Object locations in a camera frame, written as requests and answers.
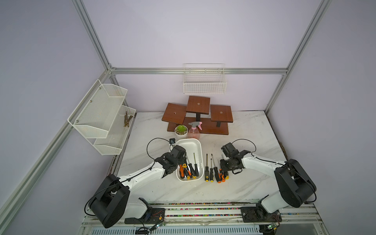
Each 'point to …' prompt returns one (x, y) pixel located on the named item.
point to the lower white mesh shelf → (113, 144)
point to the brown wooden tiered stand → (213, 121)
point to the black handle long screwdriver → (196, 169)
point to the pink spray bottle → (194, 132)
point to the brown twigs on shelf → (126, 120)
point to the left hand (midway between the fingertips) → (177, 155)
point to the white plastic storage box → (192, 146)
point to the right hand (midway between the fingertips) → (225, 168)
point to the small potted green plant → (181, 132)
